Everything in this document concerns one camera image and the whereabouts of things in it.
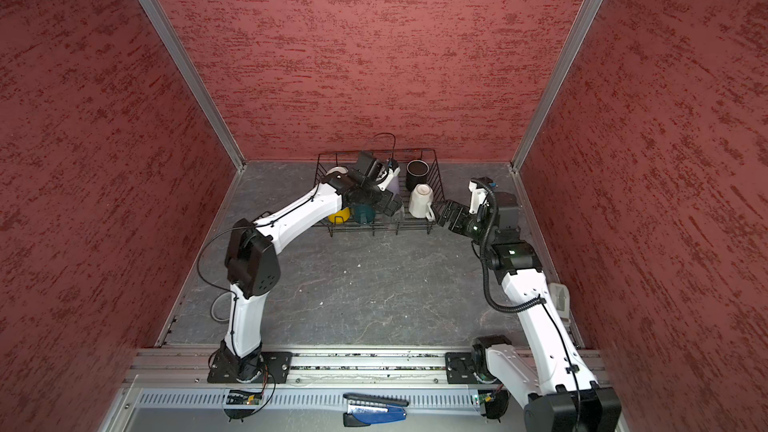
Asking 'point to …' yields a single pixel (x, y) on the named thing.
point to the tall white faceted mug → (421, 198)
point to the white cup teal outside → (365, 213)
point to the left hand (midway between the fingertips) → (387, 201)
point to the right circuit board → (496, 402)
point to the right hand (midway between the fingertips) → (440, 214)
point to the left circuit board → (242, 397)
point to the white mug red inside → (338, 169)
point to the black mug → (416, 173)
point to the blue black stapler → (367, 409)
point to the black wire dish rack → (383, 188)
